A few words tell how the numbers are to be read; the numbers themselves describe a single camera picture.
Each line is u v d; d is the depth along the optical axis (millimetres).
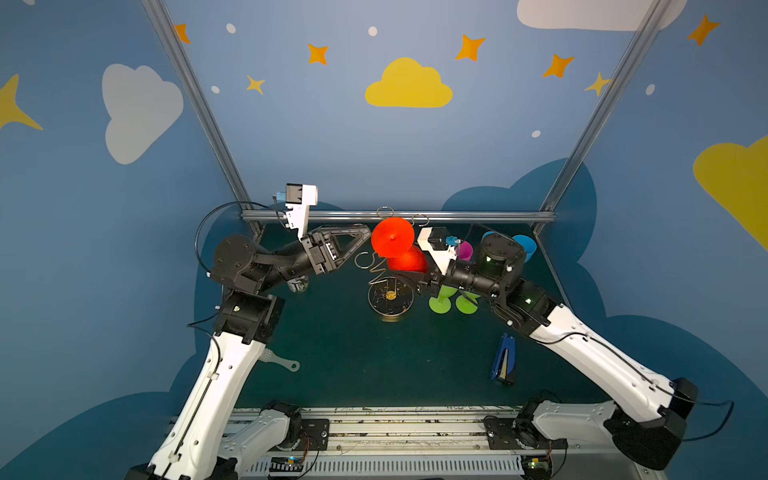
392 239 493
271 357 861
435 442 735
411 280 538
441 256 513
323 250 431
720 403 395
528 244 968
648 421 401
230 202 382
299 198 447
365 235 454
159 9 679
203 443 366
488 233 988
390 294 960
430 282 517
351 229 449
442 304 984
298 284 984
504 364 853
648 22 712
